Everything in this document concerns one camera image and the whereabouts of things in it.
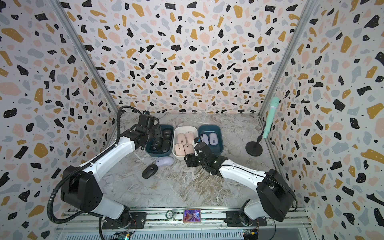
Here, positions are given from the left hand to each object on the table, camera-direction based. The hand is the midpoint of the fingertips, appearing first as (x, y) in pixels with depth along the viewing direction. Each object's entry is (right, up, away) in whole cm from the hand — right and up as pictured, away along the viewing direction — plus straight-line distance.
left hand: (159, 128), depth 86 cm
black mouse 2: (+1, -4, +15) cm, 16 cm away
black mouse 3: (+2, -11, +11) cm, 16 cm away
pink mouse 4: (+11, -7, +17) cm, 21 cm away
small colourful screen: (+20, -43, -12) cm, 49 cm away
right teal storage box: (+36, -13, +12) cm, 40 cm away
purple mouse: (+2, -20, +6) cm, 21 cm away
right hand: (+19, -16, -3) cm, 25 cm away
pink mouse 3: (+16, -6, +17) cm, 24 cm away
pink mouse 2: (+10, -14, +11) cm, 20 cm away
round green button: (+10, -40, -16) cm, 45 cm away
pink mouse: (+16, -14, +13) cm, 25 cm away
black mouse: (-6, -26, +2) cm, 26 cm away
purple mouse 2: (+33, -7, +17) cm, 37 cm away
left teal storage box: (-8, -16, +10) cm, 21 cm away
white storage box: (+11, -1, +18) cm, 21 cm away
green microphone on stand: (+60, -14, +14) cm, 63 cm away
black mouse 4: (-3, -10, +9) cm, 14 cm away
